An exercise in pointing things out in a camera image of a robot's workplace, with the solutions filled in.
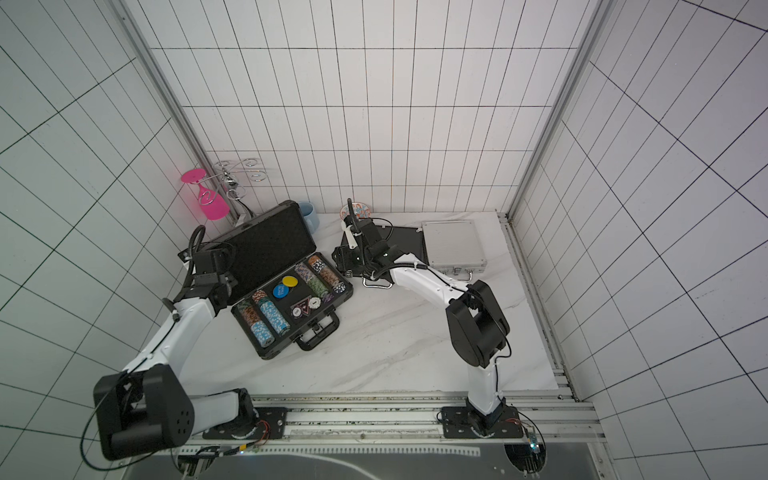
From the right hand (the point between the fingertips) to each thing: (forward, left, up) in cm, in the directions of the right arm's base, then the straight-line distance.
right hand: (344, 244), depth 88 cm
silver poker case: (+10, -35, -12) cm, 39 cm away
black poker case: (+13, -20, -12) cm, 27 cm away
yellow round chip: (-7, +18, -12) cm, 23 cm away
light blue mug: (+20, +17, -9) cm, 28 cm away
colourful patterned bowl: (+29, 0, -14) cm, 33 cm away
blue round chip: (-10, +20, -12) cm, 26 cm away
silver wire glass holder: (+16, +38, +11) cm, 43 cm away
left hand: (-14, +36, -3) cm, 39 cm away
